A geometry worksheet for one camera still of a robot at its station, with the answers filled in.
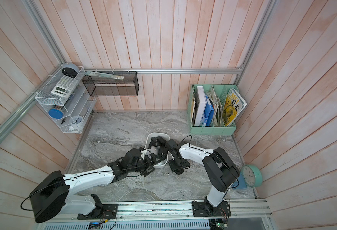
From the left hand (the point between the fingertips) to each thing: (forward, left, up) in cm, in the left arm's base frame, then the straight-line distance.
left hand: (159, 166), depth 79 cm
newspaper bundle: (+34, -40, +2) cm, 53 cm away
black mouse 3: (0, -12, -8) cm, 15 cm away
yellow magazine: (+42, -52, +10) cm, 67 cm away
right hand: (+4, -11, -11) cm, 16 cm away
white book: (+35, -27, +13) cm, 47 cm away
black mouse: (+19, +4, -6) cm, 21 cm away
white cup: (+21, +50, +12) cm, 56 cm away
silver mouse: (+12, +3, -5) cm, 14 cm away
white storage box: (+3, -2, -4) cm, 5 cm away
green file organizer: (+29, -49, -6) cm, 58 cm away
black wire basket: (+58, +46, +12) cm, 75 cm away
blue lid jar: (+21, +57, +20) cm, 64 cm away
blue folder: (+33, -32, +7) cm, 47 cm away
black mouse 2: (+12, -2, -5) cm, 13 cm away
